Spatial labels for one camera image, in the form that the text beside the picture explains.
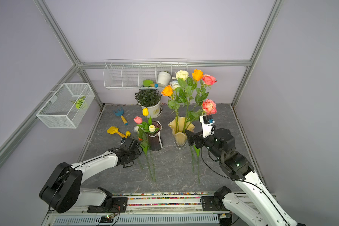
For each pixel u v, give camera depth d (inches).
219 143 18.3
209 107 25.3
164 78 36.2
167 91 29.7
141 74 39.0
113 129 40.3
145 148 36.3
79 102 31.8
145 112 30.2
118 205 28.6
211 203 29.1
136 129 39.0
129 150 27.7
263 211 15.6
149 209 29.0
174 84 28.9
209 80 27.9
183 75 27.7
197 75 29.0
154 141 32.9
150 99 39.9
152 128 26.7
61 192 16.4
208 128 21.7
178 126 34.1
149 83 38.6
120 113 45.4
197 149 37.1
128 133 39.4
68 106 32.5
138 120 28.4
